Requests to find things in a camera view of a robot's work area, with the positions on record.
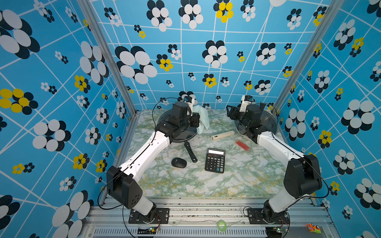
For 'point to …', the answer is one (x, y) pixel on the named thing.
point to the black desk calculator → (215, 160)
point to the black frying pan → (187, 147)
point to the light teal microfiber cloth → (204, 120)
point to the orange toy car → (312, 228)
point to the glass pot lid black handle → (268, 123)
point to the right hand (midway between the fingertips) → (232, 106)
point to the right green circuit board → (274, 232)
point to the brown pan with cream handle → (222, 135)
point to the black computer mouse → (179, 162)
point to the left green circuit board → (149, 231)
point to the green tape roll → (222, 225)
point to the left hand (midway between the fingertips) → (202, 114)
